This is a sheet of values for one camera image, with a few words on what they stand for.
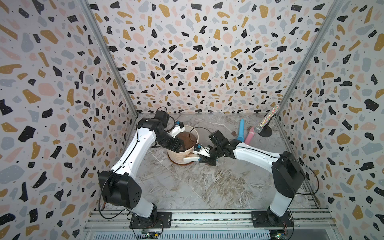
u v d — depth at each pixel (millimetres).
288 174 473
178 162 903
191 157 815
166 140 658
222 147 686
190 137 940
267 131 1107
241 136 1040
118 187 416
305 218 765
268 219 658
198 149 734
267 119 950
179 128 726
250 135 1065
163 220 734
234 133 1105
